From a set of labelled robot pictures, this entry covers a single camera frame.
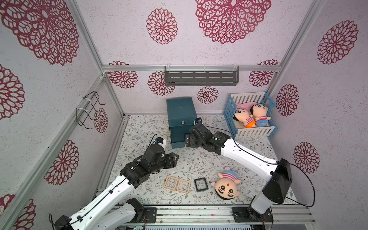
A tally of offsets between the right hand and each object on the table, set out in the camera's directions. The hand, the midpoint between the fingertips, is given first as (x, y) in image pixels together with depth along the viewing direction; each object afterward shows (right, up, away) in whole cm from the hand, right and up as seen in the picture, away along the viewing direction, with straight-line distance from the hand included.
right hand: (196, 139), depth 81 cm
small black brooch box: (-4, 0, -10) cm, 11 cm away
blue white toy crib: (+32, +4, +19) cm, 38 cm away
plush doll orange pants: (+35, +15, +21) cm, 44 cm away
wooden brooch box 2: (-7, -28, +2) cm, 29 cm away
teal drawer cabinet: (-8, +15, +11) cm, 21 cm away
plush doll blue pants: (+47, +18, +21) cm, 55 cm away
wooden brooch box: (-15, -26, +4) cm, 31 cm away
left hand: (-12, -9, -8) cm, 17 cm away
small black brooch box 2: (+3, -27, +4) cm, 28 cm away
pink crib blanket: (+42, +24, +31) cm, 57 cm away
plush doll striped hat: (+15, -25, -7) cm, 30 cm away
